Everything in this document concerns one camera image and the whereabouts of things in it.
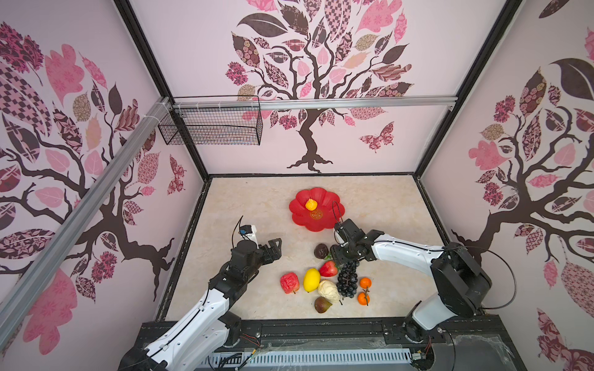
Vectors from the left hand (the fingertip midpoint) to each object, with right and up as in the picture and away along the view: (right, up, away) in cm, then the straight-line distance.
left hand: (273, 247), depth 82 cm
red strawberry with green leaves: (+21, -9, +2) cm, 23 cm away
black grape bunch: (+27, -12, 0) cm, 30 cm away
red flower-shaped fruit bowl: (+17, +12, +24) cm, 32 cm away
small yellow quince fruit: (+15, +15, +22) cm, 30 cm away
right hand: (+25, -4, +7) cm, 27 cm away
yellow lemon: (+14, -12, -1) cm, 18 cm away
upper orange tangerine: (+34, -13, -1) cm, 36 cm away
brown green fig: (+17, -18, -6) cm, 26 cm away
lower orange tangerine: (+32, -18, -3) cm, 36 cm away
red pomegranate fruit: (+6, -12, -3) cm, 14 cm away
